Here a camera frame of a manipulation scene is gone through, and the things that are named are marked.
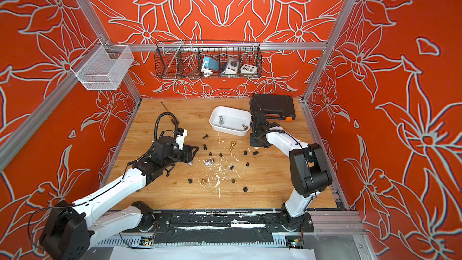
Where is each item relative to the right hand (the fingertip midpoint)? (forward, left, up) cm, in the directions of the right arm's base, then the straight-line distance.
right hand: (253, 141), depth 93 cm
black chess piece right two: (-3, -2, -6) cm, 7 cm away
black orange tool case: (+26, -17, -1) cm, 31 cm away
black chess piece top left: (+6, +26, -4) cm, 27 cm away
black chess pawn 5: (-19, +10, -4) cm, 22 cm away
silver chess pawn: (+16, +18, -4) cm, 24 cm away
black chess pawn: (-2, +26, -4) cm, 26 cm away
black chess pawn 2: (-6, +17, -4) cm, 18 cm away
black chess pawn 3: (-12, +11, -5) cm, 17 cm away
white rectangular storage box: (+18, +12, -4) cm, 22 cm away
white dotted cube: (+31, +3, +24) cm, 39 cm away
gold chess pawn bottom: (-20, +24, -4) cm, 32 cm away
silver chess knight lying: (-10, +22, -4) cm, 25 cm away
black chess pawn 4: (-20, +31, -4) cm, 37 cm away
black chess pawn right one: (-5, +4, -4) cm, 7 cm away
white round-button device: (+28, +11, +28) cm, 41 cm away
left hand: (-8, +28, +8) cm, 31 cm away
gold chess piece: (+12, +4, -4) cm, 13 cm away
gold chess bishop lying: (0, +11, -3) cm, 11 cm away
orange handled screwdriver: (+28, +56, -4) cm, 63 cm away
